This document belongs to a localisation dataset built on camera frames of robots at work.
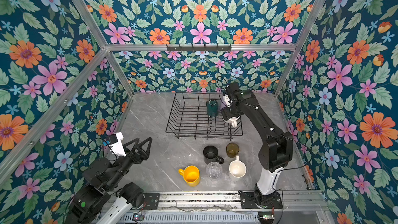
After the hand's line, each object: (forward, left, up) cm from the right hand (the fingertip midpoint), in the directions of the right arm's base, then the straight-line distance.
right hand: (231, 112), depth 86 cm
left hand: (-23, +38, +13) cm, 46 cm away
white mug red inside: (-7, -1, +1) cm, 7 cm away
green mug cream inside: (+11, +11, -9) cm, 17 cm away
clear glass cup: (-26, +10, -18) cm, 33 cm away
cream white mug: (-26, -2, -12) cm, 29 cm away
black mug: (-17, +12, -16) cm, 27 cm away
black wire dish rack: (+10, +20, -16) cm, 28 cm away
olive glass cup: (-15, 0, -14) cm, 21 cm away
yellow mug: (-28, +22, -17) cm, 40 cm away
